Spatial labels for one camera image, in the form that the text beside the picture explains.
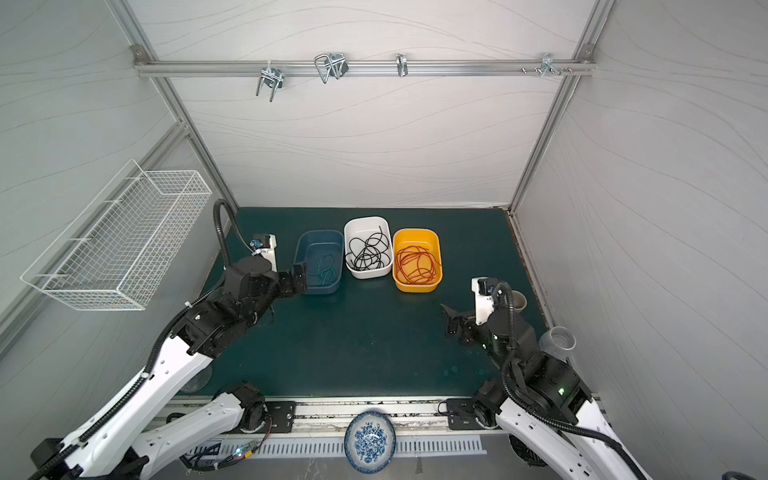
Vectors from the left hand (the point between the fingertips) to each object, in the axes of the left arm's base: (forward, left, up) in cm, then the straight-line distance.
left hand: (293, 259), depth 72 cm
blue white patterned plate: (-34, -20, -27) cm, 48 cm away
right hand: (-8, -41, -2) cm, 42 cm away
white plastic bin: (+31, -12, -23) cm, 41 cm away
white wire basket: (-1, +40, +4) cm, 40 cm away
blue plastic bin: (+22, +2, -27) cm, 35 cm away
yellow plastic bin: (+28, -35, -24) cm, 51 cm away
